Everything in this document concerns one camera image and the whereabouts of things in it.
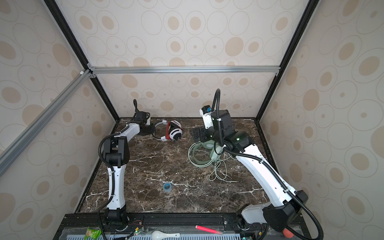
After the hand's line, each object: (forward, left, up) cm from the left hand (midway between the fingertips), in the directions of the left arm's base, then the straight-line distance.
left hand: (158, 125), depth 109 cm
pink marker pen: (-64, -34, -3) cm, 72 cm away
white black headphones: (-8, -13, +3) cm, 15 cm away
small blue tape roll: (-43, -11, -4) cm, 45 cm away
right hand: (-26, -29, +28) cm, 48 cm away
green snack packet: (-66, +20, 0) cm, 69 cm away
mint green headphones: (-23, -40, +2) cm, 46 cm away
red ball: (-65, -70, -1) cm, 96 cm away
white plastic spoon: (-66, -10, -2) cm, 67 cm away
